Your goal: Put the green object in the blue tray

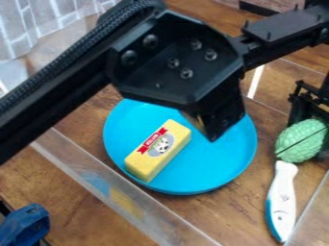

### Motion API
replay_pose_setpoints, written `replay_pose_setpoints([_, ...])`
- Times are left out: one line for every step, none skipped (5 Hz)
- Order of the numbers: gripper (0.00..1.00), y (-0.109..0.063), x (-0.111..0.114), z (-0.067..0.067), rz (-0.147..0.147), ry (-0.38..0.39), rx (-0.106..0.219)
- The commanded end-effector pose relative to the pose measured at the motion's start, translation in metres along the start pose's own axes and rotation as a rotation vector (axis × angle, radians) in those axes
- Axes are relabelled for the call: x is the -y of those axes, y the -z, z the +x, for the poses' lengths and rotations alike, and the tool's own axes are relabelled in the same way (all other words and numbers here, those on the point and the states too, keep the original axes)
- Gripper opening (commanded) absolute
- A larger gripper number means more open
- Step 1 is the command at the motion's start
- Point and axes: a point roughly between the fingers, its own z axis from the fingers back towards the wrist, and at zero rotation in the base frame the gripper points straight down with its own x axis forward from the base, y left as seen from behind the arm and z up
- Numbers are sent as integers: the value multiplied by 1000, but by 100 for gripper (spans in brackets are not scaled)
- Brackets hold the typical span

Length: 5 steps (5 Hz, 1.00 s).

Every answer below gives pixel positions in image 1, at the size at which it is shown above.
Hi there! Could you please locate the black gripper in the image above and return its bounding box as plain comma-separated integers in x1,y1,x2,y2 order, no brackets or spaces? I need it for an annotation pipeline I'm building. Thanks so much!
288,72,329,160

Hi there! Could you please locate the green bitter gourd toy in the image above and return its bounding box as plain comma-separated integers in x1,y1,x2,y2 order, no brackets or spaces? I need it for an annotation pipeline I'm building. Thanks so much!
276,118,329,162

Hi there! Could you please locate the white and blue fish toy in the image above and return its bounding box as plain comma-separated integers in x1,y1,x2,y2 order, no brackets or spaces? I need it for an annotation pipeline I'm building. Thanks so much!
266,160,298,243

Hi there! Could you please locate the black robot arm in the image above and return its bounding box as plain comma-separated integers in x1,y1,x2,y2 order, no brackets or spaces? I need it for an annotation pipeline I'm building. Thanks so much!
0,0,329,165

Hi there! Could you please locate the blue round plate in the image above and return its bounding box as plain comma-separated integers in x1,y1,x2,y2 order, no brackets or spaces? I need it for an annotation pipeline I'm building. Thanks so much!
103,99,257,195

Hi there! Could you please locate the yellow butter block toy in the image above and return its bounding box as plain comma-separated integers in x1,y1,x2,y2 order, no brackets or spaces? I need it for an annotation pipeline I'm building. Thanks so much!
124,119,191,183

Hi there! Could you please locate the blue clamp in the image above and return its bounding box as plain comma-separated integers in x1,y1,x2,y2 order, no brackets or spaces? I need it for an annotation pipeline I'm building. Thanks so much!
0,204,50,246

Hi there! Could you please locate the white patterned curtain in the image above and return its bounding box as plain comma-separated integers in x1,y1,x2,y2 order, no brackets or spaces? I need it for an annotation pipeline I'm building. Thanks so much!
0,0,122,61

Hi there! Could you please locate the black cable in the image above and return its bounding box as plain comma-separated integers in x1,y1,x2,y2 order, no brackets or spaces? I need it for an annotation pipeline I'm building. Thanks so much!
0,0,159,114

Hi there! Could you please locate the clear acrylic enclosure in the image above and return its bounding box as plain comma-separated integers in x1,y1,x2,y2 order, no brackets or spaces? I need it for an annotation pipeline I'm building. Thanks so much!
0,0,329,246

